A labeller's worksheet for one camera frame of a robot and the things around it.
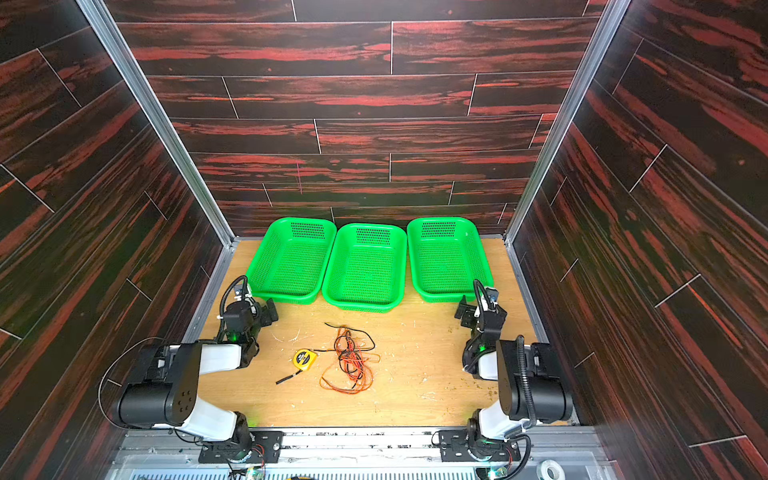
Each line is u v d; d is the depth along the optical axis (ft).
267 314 2.88
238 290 2.57
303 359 2.84
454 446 2.41
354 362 2.77
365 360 2.89
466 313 2.71
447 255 3.57
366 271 3.55
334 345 2.91
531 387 1.36
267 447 2.41
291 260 3.66
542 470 2.26
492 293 2.53
